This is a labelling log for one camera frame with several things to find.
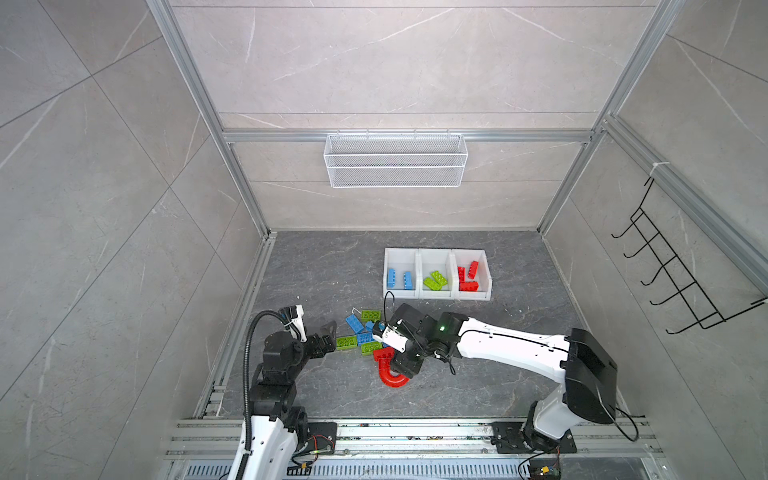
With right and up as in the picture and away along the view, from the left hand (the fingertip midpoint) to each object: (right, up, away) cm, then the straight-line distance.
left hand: (319, 319), depth 79 cm
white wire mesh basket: (+21, +50, +21) cm, 58 cm away
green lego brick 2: (+37, +9, +24) cm, 45 cm away
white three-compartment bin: (+30, +15, +22) cm, 40 cm away
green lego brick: (+34, +7, +24) cm, 42 cm away
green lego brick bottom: (+13, -11, +9) cm, 19 cm away
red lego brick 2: (+49, +12, +26) cm, 57 cm away
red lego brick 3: (+45, +11, +24) cm, 52 cm away
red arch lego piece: (+19, -18, +4) cm, 26 cm away
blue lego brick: (+8, -4, +13) cm, 16 cm away
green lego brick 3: (+6, -9, +9) cm, 14 cm away
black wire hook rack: (+83, +10, -17) cm, 85 cm away
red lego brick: (+46, +7, +21) cm, 51 cm away
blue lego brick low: (+26, +9, +23) cm, 35 cm away
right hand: (+22, -9, 0) cm, 24 cm away
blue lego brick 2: (+20, +10, +22) cm, 31 cm away
